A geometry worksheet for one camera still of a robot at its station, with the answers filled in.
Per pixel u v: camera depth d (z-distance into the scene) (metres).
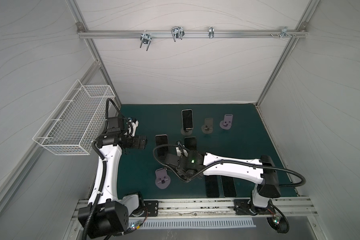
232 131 1.06
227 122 1.04
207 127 1.02
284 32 0.77
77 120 0.70
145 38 0.80
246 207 0.73
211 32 0.78
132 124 0.69
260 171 0.43
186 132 1.04
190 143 0.81
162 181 0.78
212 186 0.80
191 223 0.70
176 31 0.77
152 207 0.73
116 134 0.54
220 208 0.75
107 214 0.37
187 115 0.93
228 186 0.82
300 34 0.78
